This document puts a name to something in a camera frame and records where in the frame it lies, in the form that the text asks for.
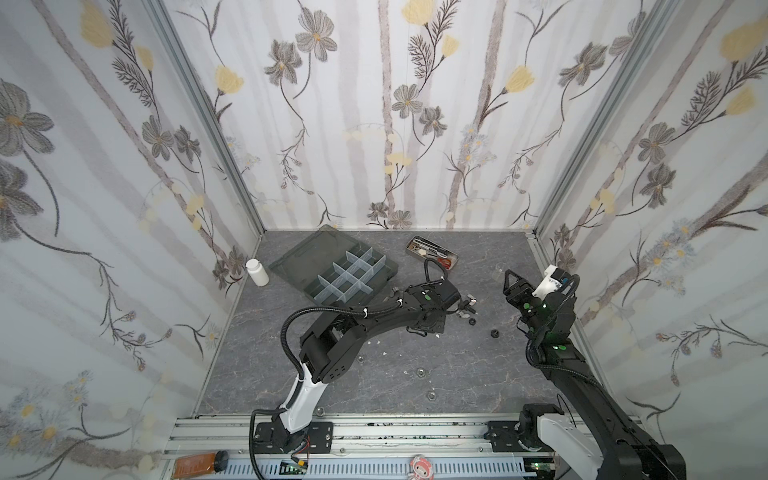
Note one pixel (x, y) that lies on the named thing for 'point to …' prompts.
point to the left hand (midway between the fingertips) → (431, 319)
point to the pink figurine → (420, 468)
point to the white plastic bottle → (257, 272)
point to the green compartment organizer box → (332, 267)
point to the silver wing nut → (473, 300)
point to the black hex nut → (494, 333)
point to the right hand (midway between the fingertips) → (509, 270)
